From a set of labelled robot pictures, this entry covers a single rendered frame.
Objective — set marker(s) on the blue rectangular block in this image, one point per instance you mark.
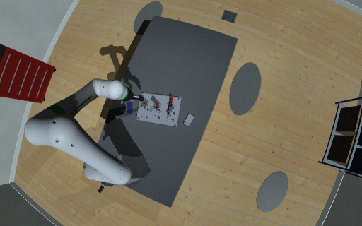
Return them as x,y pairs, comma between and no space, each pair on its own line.
129,107

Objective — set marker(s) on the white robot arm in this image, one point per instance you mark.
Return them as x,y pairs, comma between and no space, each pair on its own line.
55,126

